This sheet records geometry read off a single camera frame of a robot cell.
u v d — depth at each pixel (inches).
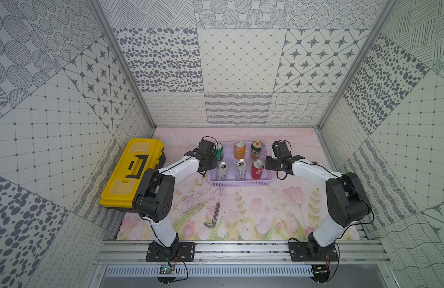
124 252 29.5
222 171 33.2
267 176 37.8
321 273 28.6
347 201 18.3
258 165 35.4
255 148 38.5
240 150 38.7
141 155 33.1
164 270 28.1
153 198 18.8
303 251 29.2
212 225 31.7
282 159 28.3
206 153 29.4
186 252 28.9
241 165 33.8
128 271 27.6
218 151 37.9
